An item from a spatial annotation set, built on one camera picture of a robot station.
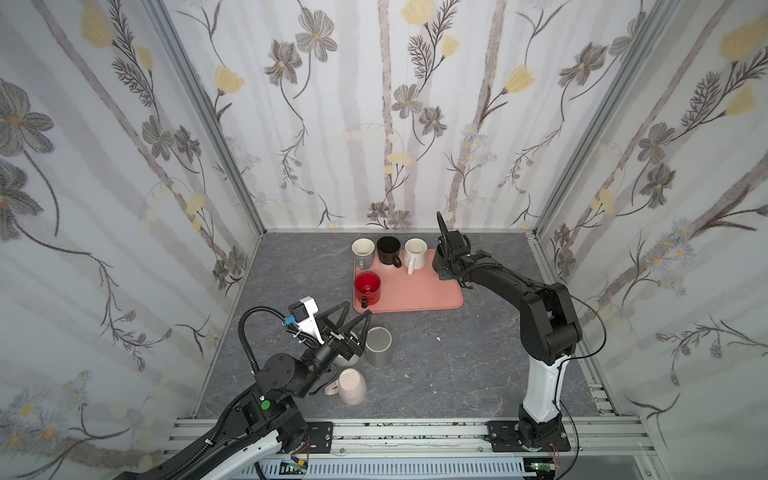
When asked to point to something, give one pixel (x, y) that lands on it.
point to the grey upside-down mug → (379, 346)
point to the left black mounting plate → (320, 435)
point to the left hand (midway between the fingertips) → (355, 304)
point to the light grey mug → (363, 249)
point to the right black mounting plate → (504, 436)
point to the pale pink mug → (351, 387)
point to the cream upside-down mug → (342, 361)
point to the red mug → (367, 288)
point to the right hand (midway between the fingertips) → (446, 257)
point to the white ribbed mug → (415, 254)
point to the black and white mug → (388, 250)
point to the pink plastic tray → (422, 290)
